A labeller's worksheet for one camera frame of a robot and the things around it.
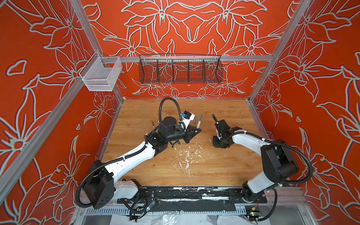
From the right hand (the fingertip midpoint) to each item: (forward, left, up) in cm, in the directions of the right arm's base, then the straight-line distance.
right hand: (213, 143), depth 91 cm
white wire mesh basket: (+31, +74, +32) cm, 87 cm away
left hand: (-4, +12, +25) cm, 28 cm away
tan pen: (-3, +13, +29) cm, 32 cm away
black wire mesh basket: (+44, +21, +29) cm, 57 cm away
